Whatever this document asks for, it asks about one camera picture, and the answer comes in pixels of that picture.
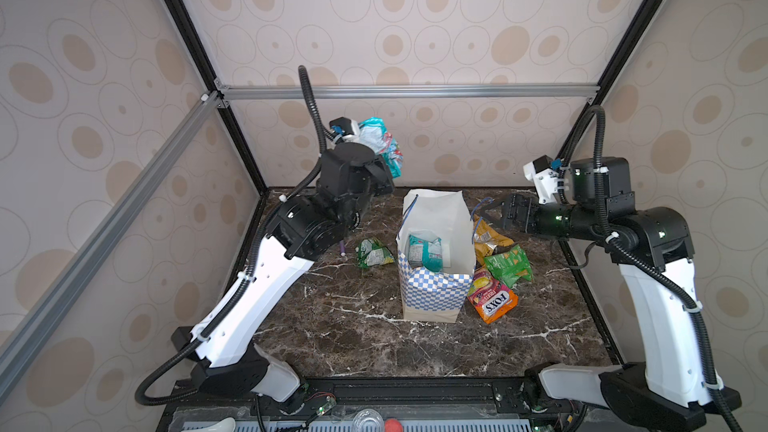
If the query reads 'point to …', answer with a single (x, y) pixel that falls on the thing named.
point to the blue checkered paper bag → (430, 296)
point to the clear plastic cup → (368, 420)
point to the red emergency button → (393, 425)
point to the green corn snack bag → (507, 264)
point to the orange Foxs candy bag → (491, 298)
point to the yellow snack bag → (486, 240)
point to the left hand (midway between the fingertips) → (388, 156)
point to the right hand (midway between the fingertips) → (495, 214)
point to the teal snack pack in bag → (422, 253)
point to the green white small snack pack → (372, 253)
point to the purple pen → (342, 248)
